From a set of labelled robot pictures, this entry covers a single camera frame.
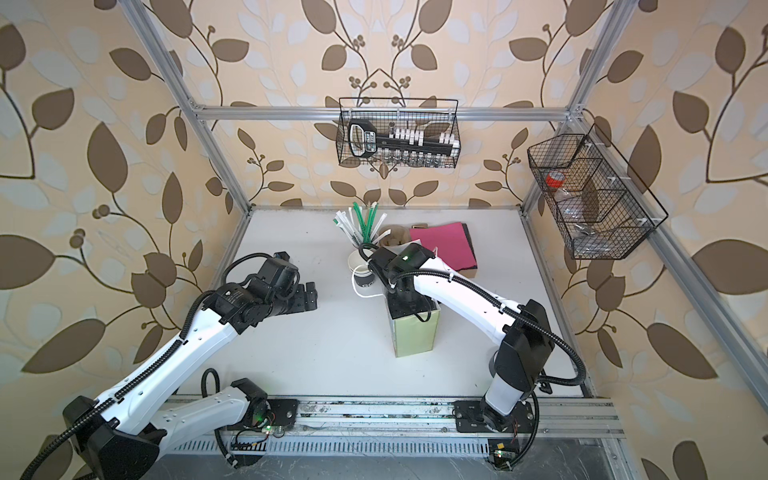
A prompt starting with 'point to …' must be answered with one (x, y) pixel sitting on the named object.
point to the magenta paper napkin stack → (449, 242)
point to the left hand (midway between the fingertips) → (305, 295)
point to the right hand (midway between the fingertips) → (408, 320)
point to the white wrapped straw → (347, 225)
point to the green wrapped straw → (366, 228)
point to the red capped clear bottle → (554, 180)
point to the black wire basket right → (592, 196)
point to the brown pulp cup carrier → (399, 234)
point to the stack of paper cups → (363, 275)
